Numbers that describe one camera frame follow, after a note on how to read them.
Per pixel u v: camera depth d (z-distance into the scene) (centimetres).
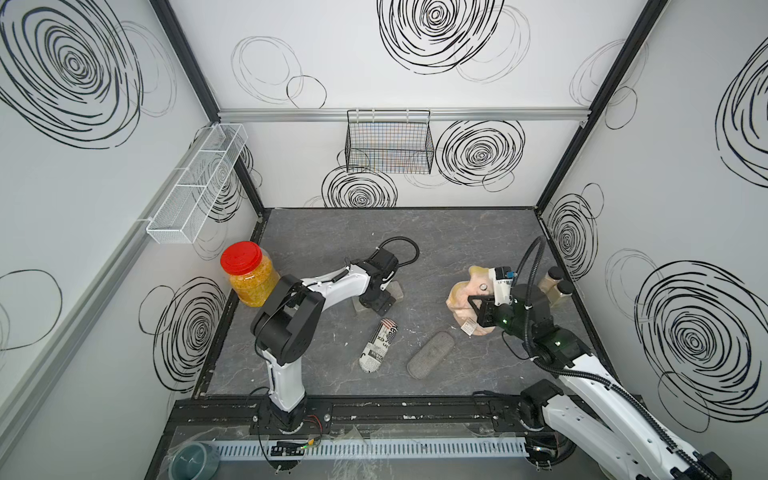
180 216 72
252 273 82
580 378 50
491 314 68
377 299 83
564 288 87
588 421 57
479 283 76
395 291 93
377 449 77
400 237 79
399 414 75
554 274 91
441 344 83
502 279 68
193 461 67
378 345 83
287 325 48
